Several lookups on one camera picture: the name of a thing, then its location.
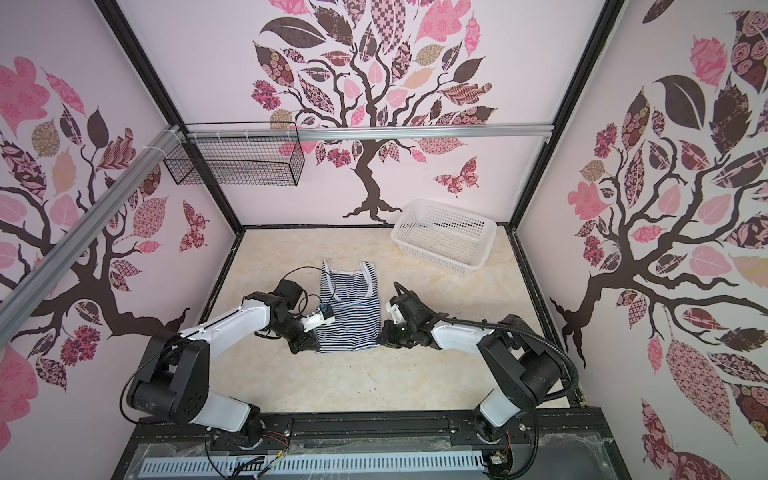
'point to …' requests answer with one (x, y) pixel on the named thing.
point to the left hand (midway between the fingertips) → (313, 348)
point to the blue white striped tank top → (355, 303)
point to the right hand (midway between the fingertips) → (375, 337)
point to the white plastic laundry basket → (450, 238)
